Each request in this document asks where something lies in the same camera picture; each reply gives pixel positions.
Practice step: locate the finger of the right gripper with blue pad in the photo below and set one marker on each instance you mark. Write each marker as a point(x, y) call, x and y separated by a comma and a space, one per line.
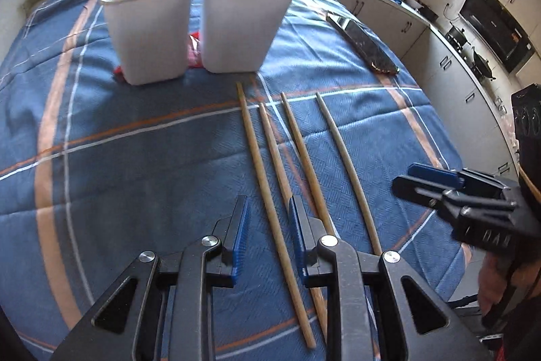
point(435, 173)
point(439, 194)

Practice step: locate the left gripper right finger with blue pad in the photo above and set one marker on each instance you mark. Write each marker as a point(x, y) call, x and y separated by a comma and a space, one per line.
point(312, 261)

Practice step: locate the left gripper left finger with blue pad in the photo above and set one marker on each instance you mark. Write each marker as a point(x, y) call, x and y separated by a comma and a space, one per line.
point(227, 262)

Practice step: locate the wooden chopstick one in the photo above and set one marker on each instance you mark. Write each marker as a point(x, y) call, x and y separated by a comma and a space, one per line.
point(274, 224)

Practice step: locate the wooden chopstick two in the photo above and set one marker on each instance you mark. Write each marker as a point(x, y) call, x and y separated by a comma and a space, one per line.
point(317, 296)

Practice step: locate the wooden chopstick three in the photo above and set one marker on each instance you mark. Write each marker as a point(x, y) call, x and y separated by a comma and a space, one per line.
point(315, 188)

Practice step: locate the wooden chopstick four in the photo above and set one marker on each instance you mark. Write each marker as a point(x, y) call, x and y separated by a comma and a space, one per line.
point(353, 177)

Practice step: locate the white kitchen counter cabinets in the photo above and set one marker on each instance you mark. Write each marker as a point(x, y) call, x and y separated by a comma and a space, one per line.
point(463, 106)

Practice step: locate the person's right hand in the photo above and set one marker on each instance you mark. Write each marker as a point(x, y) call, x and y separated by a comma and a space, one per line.
point(492, 282)

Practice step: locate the black range hood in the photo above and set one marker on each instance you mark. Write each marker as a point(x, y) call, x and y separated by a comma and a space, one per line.
point(500, 31)

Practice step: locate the blue plaid tablecloth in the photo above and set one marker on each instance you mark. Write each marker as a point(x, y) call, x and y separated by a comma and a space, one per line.
point(94, 171)

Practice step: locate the black smartphone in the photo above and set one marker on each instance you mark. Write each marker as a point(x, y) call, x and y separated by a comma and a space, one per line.
point(363, 44)

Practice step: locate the red object behind holder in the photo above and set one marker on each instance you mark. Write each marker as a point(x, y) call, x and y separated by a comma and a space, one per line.
point(193, 53)

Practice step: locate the white two-compartment utensil holder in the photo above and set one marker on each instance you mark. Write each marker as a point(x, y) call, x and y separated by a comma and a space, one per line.
point(150, 37)

